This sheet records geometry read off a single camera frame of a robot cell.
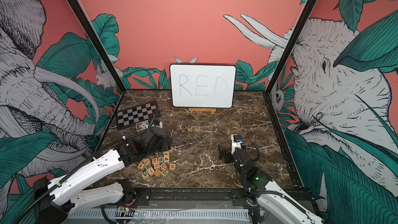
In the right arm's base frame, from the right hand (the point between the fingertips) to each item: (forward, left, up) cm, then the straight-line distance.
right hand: (224, 142), depth 81 cm
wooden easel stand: (+28, +13, -7) cm, 31 cm away
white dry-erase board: (+36, +12, +8) cm, 39 cm away
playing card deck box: (+15, +52, -9) cm, 54 cm away
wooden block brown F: (-3, +33, -8) cm, 34 cm away
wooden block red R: (+14, +20, -9) cm, 27 cm away
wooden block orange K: (-10, +28, -9) cm, 31 cm away
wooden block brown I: (-12, +39, -8) cm, 42 cm away
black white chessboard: (+21, +61, -8) cm, 65 cm away
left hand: (-1, +28, +5) cm, 28 cm away
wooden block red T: (-7, +38, -9) cm, 40 cm away
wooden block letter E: (+14, +16, -9) cm, 23 cm away
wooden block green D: (-13, +32, -9) cm, 35 cm away
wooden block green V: (-15, +41, -8) cm, 45 cm away
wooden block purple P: (-6, +32, -8) cm, 34 cm away
